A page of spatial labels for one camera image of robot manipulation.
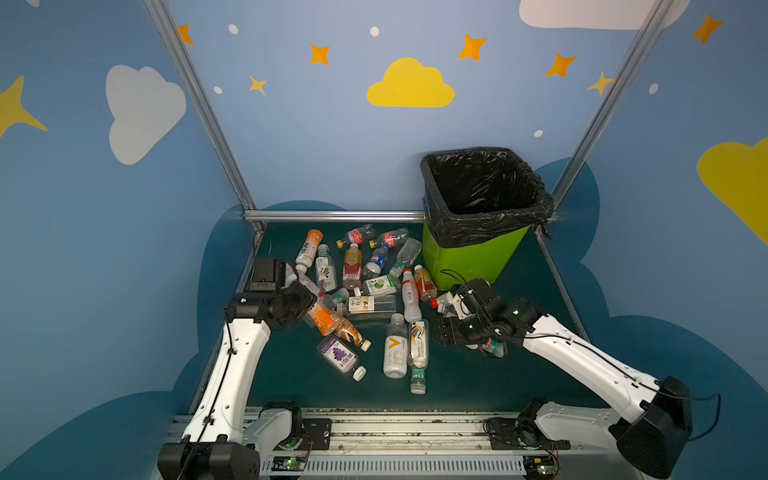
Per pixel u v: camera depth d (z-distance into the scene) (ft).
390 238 3.65
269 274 1.89
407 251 3.62
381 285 3.26
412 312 3.04
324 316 2.45
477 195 3.37
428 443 2.41
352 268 3.32
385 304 3.21
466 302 2.06
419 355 2.69
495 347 2.83
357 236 3.69
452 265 3.05
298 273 3.45
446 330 2.27
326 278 3.23
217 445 1.24
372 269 3.43
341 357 2.75
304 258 3.50
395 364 2.64
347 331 2.89
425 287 3.22
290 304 2.10
